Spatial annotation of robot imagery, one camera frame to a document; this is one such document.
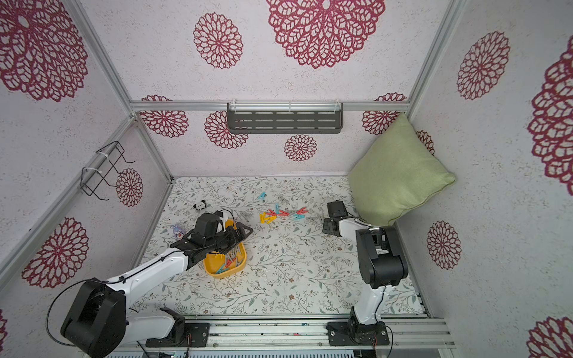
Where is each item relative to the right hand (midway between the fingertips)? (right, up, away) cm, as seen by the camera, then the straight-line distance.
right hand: (332, 223), depth 100 cm
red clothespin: (-44, -14, -11) cm, 47 cm away
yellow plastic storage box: (-47, -15, -11) cm, 51 cm away
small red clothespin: (-13, +5, +6) cm, 15 cm away
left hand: (-35, -3, -16) cm, 39 cm away
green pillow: (+21, +20, -17) cm, 34 cm away
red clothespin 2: (-23, +4, +6) cm, 24 cm away
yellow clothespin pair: (-32, +2, +3) cm, 32 cm away
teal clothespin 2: (-15, +3, +5) cm, 16 cm away
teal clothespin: (-33, +13, +13) cm, 37 cm away
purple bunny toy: (-67, -3, -5) cm, 67 cm away
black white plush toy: (-62, +8, +6) cm, 63 cm away
